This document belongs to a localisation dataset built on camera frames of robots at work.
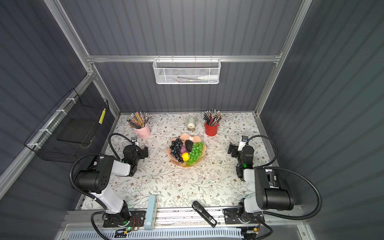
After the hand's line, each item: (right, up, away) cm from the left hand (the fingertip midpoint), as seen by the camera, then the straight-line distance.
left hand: (137, 147), depth 97 cm
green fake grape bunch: (+39, -3, -7) cm, 39 cm away
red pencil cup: (+49, +11, +4) cm, 51 cm away
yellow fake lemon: (+32, -5, -6) cm, 33 cm away
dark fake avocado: (+34, +2, -2) cm, 34 cm away
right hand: (+67, +3, -6) cm, 67 cm away
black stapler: (+40, -27, -25) cm, 55 cm away
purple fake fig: (+31, -1, -4) cm, 31 cm away
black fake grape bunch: (+26, +1, -6) cm, 27 cm away
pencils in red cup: (+49, +19, -3) cm, 53 cm away
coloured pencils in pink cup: (-1, +18, +4) cm, 19 cm away
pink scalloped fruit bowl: (+33, -2, -2) cm, 33 cm away
